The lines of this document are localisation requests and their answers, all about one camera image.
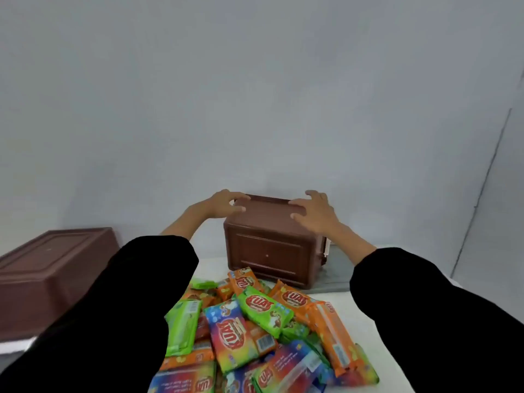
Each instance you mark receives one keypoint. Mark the person's left forearm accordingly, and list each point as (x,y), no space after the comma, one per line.
(184,223)

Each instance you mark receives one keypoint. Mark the person's right forearm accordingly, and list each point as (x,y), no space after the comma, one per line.
(352,243)

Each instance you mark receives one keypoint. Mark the brown plastic box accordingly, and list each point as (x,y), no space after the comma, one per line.
(266,249)

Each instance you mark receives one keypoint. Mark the person's left hand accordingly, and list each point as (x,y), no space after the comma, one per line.
(223,204)

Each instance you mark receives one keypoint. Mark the pile of colourful soap packets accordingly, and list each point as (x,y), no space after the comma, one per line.
(229,335)

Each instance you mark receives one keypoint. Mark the brown storage box with sticker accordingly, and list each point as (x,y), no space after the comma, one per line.
(41,274)

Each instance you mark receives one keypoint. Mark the person's right hand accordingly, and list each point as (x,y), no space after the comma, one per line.
(317,214)

